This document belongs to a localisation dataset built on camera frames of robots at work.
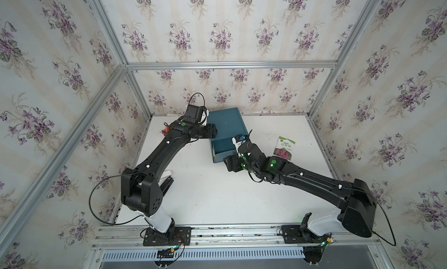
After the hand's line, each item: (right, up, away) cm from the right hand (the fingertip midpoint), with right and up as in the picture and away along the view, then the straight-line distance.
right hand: (232, 158), depth 78 cm
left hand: (-9, +12, +6) cm, 16 cm away
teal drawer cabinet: (-1, +16, +9) cm, 18 cm away
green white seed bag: (+33, +2, +26) cm, 42 cm away
